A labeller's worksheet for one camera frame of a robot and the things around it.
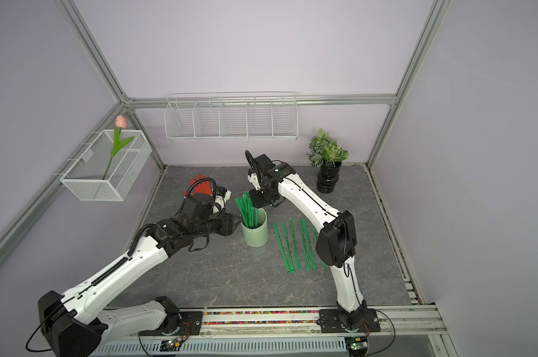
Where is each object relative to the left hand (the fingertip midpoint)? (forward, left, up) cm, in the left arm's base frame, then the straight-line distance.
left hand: (236, 219), depth 75 cm
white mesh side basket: (+10, +46, +13) cm, 49 cm away
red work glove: (+33, +21, -21) cm, 44 cm away
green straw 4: (-10, -28, -21) cm, 36 cm away
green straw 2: (-2, -18, -21) cm, 28 cm away
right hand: (+10, -7, -5) cm, 13 cm away
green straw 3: (-10, -22, -22) cm, 32 cm away
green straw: (-2, -16, -21) cm, 27 cm away
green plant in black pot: (+26, -35, +5) cm, 44 cm away
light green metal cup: (0, -7, -14) cm, 15 cm away
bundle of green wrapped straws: (+6, -3, -7) cm, 10 cm away
